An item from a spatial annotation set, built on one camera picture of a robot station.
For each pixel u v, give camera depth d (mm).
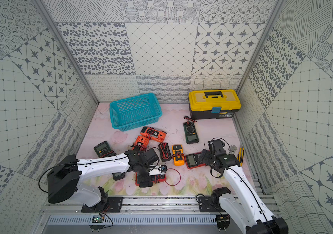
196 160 860
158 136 971
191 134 1009
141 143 924
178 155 881
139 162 603
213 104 992
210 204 735
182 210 731
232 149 951
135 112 1145
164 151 895
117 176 797
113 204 733
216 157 573
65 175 458
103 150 906
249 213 411
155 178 776
